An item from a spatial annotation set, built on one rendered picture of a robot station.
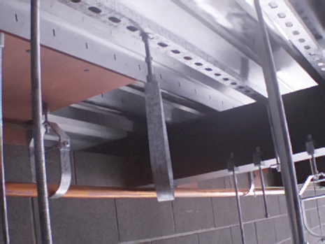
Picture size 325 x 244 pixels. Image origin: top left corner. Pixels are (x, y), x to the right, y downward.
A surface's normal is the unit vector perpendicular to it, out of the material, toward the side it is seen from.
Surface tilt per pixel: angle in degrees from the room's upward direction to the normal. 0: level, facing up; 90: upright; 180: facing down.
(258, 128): 90
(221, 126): 90
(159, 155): 76
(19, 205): 90
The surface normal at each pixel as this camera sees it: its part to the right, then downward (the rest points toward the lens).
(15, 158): 0.84, -0.23
